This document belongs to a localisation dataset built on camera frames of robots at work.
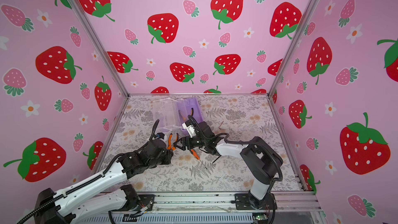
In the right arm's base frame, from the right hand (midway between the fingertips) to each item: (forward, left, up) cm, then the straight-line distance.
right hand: (176, 143), depth 81 cm
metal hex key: (+24, -23, -13) cm, 36 cm away
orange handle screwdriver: (-1, -22, -13) cm, 26 cm away
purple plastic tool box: (+30, +14, -14) cm, 36 cm away
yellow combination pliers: (+32, -1, -12) cm, 34 cm away
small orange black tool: (+1, -7, -12) cm, 14 cm away
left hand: (-5, 0, -1) cm, 6 cm away
